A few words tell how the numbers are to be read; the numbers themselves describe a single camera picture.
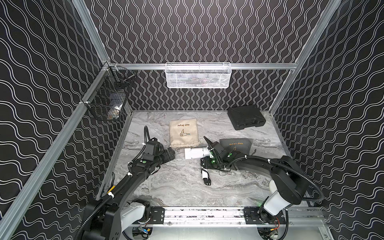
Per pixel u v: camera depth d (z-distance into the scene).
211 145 0.69
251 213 0.75
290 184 0.46
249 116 1.12
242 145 0.95
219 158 0.69
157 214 0.75
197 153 0.92
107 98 0.93
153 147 0.65
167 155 0.76
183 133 1.06
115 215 0.40
